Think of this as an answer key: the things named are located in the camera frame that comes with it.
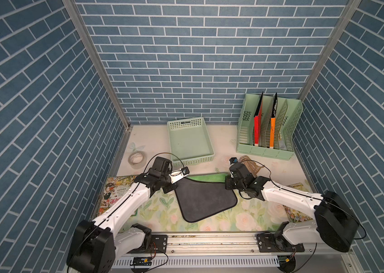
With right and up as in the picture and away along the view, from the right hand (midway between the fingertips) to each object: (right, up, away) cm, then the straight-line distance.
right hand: (226, 179), depth 87 cm
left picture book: (-59, -5, +3) cm, 59 cm away
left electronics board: (-38, -32, -15) cm, 52 cm away
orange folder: (+23, +30, -3) cm, 38 cm away
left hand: (-25, +1, -2) cm, 25 cm away
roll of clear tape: (-52, +8, +15) cm, 55 cm away
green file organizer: (+42, +38, +18) cm, 59 cm away
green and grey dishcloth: (-14, -9, 0) cm, 16 cm away
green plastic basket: (-21, +19, +27) cm, 39 cm away
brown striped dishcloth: (+16, +4, +10) cm, 19 cm away
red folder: (+17, +29, +1) cm, 34 cm away
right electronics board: (+23, -32, -16) cm, 43 cm away
